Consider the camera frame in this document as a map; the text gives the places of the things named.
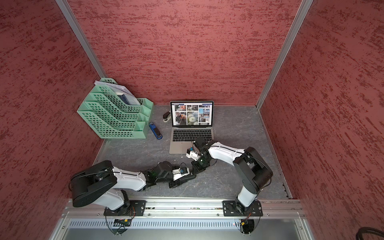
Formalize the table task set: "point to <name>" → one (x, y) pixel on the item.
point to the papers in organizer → (125, 96)
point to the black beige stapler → (166, 116)
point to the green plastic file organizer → (110, 117)
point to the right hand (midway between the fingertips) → (194, 175)
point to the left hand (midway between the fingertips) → (183, 177)
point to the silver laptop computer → (189, 120)
